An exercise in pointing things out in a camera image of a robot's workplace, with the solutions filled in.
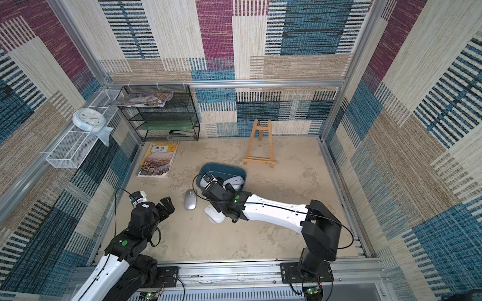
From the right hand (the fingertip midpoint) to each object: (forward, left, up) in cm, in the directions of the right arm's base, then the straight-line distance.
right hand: (219, 191), depth 81 cm
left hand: (-4, +24, -1) cm, 24 cm away
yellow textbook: (+28, +39, -12) cm, 49 cm away
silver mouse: (+3, +16, -14) cm, 21 cm away
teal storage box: (+19, +2, -15) cm, 24 cm away
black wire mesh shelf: (+47, +29, 0) cm, 55 cm away
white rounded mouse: (-6, +4, -12) cm, 14 cm away
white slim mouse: (+12, -7, -13) cm, 19 cm away
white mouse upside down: (-3, +3, +13) cm, 14 cm away
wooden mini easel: (+25, -20, -10) cm, 33 cm away
